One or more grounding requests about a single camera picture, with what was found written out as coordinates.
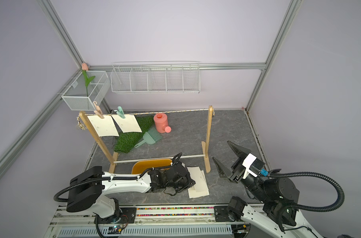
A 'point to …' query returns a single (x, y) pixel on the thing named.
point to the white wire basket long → (179, 77)
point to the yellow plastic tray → (140, 166)
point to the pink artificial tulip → (88, 80)
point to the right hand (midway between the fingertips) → (224, 148)
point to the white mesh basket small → (79, 97)
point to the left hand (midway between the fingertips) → (197, 185)
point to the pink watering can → (161, 122)
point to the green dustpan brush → (150, 137)
